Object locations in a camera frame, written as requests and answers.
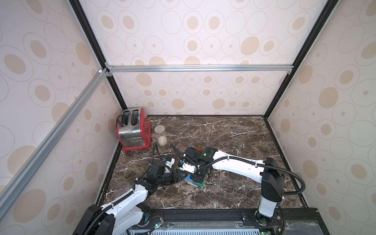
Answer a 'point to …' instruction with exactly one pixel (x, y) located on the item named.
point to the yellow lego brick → (188, 181)
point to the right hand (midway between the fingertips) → (199, 174)
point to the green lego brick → (201, 184)
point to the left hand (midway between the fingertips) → (188, 176)
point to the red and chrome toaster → (133, 126)
